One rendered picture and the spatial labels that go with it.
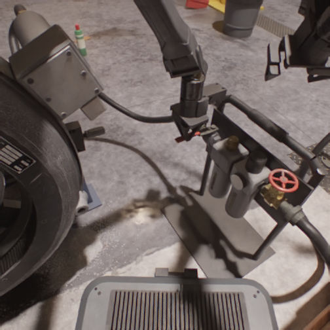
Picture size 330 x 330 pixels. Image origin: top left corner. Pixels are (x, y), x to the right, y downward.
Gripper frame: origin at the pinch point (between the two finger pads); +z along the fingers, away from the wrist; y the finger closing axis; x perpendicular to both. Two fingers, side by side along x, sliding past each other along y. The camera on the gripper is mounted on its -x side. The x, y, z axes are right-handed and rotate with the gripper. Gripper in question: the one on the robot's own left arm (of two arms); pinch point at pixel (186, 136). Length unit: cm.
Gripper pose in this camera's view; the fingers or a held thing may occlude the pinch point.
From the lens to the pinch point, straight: 74.7
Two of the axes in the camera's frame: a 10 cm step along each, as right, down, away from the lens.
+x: -8.6, 3.8, -3.6
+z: -0.2, 6.6, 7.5
